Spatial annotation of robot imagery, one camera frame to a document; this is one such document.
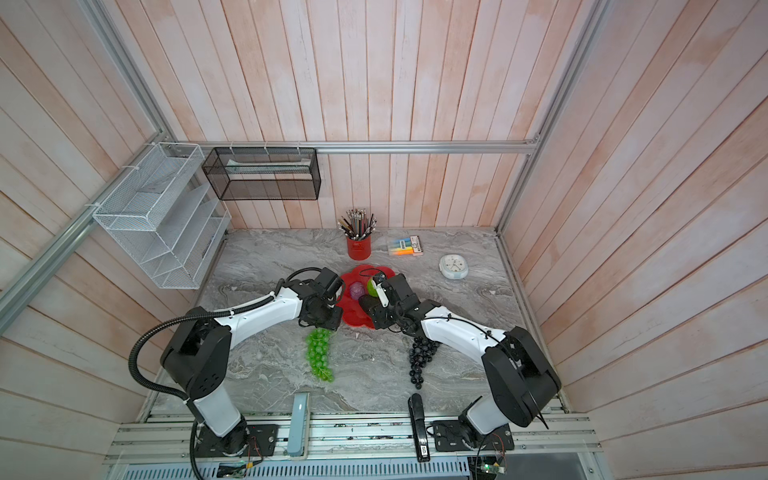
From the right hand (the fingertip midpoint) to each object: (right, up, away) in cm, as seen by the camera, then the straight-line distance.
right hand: (381, 306), depth 90 cm
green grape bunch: (-18, -13, -5) cm, 23 cm away
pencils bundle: (-9, +27, +14) cm, 31 cm away
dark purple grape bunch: (+12, -13, -4) cm, 18 cm away
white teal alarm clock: (+27, +12, +17) cm, 34 cm away
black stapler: (+9, -25, -16) cm, 31 cm away
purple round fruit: (-8, +4, +8) cm, 12 cm away
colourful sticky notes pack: (+10, +19, +25) cm, 33 cm away
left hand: (-15, -6, 0) cm, 16 cm away
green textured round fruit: (-3, +5, 0) cm, 6 cm away
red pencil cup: (-8, +18, +19) cm, 27 cm away
